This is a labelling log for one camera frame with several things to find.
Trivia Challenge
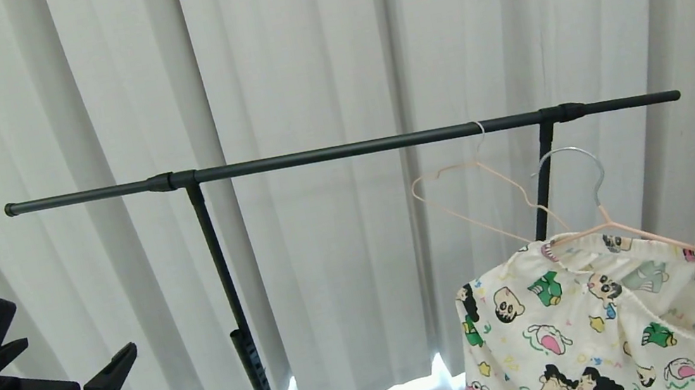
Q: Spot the cream printed garment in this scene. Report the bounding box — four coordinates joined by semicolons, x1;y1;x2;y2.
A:
437;210;695;390

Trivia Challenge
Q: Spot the white curtain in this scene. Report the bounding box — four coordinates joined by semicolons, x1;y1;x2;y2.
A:
0;0;695;390

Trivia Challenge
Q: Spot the black clothes rack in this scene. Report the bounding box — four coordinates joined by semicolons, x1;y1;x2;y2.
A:
4;83;695;390

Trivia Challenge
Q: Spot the pink clothes hanger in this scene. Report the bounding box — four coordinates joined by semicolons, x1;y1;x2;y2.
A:
524;125;695;303
401;108;573;261

